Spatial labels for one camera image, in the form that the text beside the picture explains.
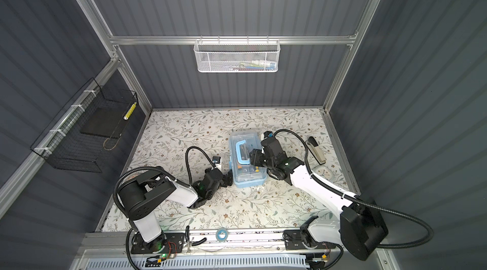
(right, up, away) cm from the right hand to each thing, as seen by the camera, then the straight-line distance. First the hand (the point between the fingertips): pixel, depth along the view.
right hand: (255, 155), depth 83 cm
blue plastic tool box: (-5, -9, +1) cm, 10 cm away
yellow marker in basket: (-55, +20, -1) cm, 58 cm away
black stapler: (+30, +1, +9) cm, 31 cm away
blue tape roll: (-14, -32, -6) cm, 35 cm away
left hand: (-14, -9, +10) cm, 19 cm away
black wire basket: (-67, +12, -10) cm, 69 cm away
